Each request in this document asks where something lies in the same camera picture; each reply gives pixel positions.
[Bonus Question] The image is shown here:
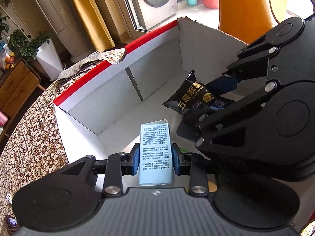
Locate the black sesame snack packet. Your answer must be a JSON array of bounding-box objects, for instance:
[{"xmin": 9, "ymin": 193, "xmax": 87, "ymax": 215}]
[{"xmin": 163, "ymin": 70, "xmax": 228, "ymax": 115}]

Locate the light blue medicine box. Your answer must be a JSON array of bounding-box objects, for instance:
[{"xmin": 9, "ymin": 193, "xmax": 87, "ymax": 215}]
[{"xmin": 139, "ymin": 119, "xmax": 174, "ymax": 187}]

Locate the patterned lace tablecloth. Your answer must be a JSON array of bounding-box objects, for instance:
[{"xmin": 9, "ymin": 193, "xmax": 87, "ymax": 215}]
[{"xmin": 1, "ymin": 62, "xmax": 100, "ymax": 225}]

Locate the red white cardboard box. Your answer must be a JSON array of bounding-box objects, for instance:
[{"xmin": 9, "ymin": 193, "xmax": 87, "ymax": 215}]
[{"xmin": 53, "ymin": 17, "xmax": 315, "ymax": 231}]

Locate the pink case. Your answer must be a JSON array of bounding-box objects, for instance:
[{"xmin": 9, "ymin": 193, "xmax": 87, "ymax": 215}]
[{"xmin": 0, "ymin": 111, "xmax": 8, "ymax": 126}]

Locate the white washing machine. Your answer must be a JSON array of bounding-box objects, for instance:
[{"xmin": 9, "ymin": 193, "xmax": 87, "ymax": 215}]
[{"xmin": 134, "ymin": 0, "xmax": 178, "ymax": 30}]

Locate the wooden tv cabinet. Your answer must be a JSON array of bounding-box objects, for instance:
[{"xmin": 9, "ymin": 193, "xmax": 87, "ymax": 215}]
[{"xmin": 1, "ymin": 59, "xmax": 45, "ymax": 139}]

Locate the grey cloth on table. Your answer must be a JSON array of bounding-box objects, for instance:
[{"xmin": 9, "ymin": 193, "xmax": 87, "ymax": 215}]
[{"xmin": 57, "ymin": 51, "xmax": 106, "ymax": 82}]

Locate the bag of fruit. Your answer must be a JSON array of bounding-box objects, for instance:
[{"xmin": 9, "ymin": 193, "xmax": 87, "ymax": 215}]
[{"xmin": 0, "ymin": 41, "xmax": 16, "ymax": 70}]

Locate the white planter with plant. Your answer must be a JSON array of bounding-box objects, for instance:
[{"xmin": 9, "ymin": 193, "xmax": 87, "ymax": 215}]
[{"xmin": 7, "ymin": 29, "xmax": 64, "ymax": 81}]

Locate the yellow curtain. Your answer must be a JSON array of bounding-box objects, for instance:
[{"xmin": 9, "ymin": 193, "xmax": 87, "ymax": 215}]
[{"xmin": 72, "ymin": 0, "xmax": 115, "ymax": 52}]

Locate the beige floor air conditioner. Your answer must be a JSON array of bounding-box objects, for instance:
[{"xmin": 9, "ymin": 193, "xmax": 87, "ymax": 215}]
[{"xmin": 34, "ymin": 0, "xmax": 95, "ymax": 62}]

